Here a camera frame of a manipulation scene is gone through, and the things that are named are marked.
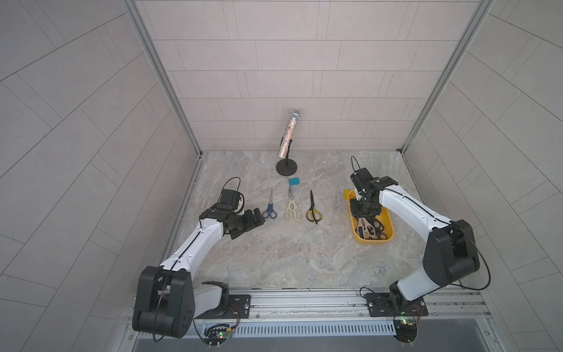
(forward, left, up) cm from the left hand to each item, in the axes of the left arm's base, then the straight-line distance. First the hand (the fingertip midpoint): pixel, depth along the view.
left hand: (259, 220), depth 85 cm
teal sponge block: (+24, -14, -6) cm, 29 cm away
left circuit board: (-36, +10, -5) cm, 37 cm away
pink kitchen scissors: (-1, -42, -3) cm, 42 cm away
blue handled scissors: (+7, -4, -6) cm, 10 cm away
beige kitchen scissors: (+8, -13, -5) cm, 16 cm away
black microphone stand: (+31, -10, -3) cm, 33 cm away
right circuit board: (-34, -49, -6) cm, 60 cm away
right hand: (+3, -38, +1) cm, 38 cm away
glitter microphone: (+33, -11, +17) cm, 39 cm away
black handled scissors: (-1, -48, -3) cm, 48 cm away
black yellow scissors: (+6, -22, -6) cm, 23 cm away
